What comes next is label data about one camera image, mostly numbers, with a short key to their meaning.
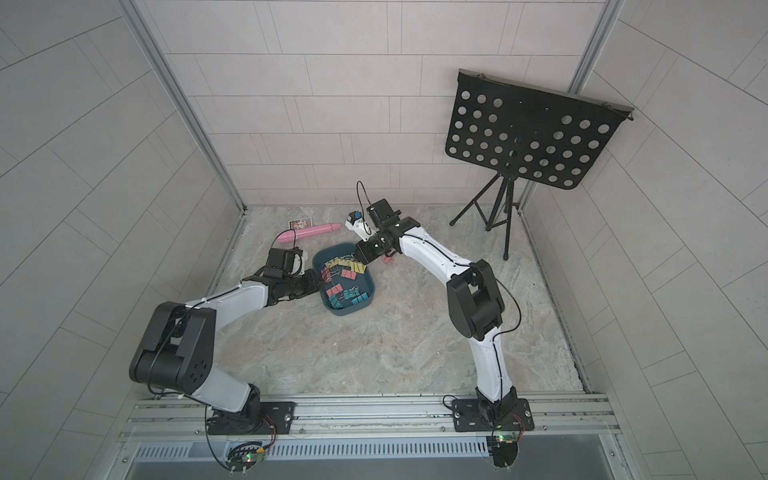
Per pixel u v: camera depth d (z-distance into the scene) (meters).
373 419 0.72
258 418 0.66
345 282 0.95
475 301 0.52
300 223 1.09
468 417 0.72
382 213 0.71
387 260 1.00
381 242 0.67
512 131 0.77
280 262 0.72
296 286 0.77
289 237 1.04
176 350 0.44
